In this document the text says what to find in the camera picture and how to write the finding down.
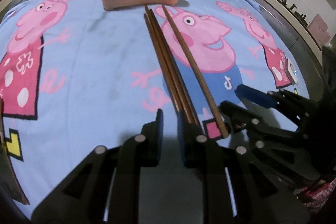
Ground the brown wooden chopstick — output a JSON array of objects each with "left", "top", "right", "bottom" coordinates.
[
  {"left": 145, "top": 5, "right": 201, "bottom": 127},
  {"left": 143, "top": 14, "right": 195, "bottom": 123},
  {"left": 162, "top": 5, "right": 229, "bottom": 139}
]

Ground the pink plastic holder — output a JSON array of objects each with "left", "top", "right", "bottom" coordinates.
[{"left": 307, "top": 14, "right": 331, "bottom": 49}]

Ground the blue Peppa Pig towel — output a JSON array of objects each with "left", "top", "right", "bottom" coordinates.
[{"left": 1, "top": 0, "right": 309, "bottom": 223}]

